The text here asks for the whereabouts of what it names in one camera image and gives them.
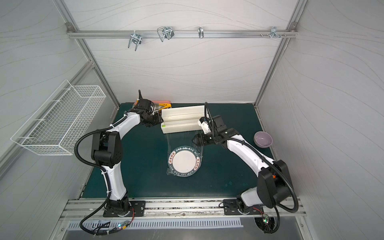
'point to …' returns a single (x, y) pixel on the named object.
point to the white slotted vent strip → (117, 224)
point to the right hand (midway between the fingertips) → (197, 138)
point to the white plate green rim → (184, 161)
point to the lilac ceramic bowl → (263, 139)
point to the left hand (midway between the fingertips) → (161, 121)
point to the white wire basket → (60, 126)
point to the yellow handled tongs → (166, 106)
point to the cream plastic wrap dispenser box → (175, 119)
